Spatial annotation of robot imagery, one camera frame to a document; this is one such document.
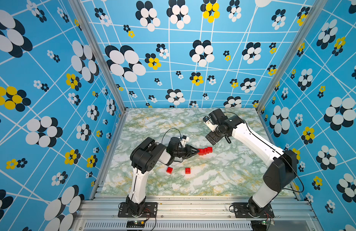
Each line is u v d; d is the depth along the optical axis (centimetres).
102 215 84
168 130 94
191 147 89
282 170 44
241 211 72
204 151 90
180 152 86
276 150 46
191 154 86
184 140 92
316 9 68
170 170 86
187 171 86
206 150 89
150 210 73
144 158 54
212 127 74
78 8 69
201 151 91
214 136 75
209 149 89
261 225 69
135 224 72
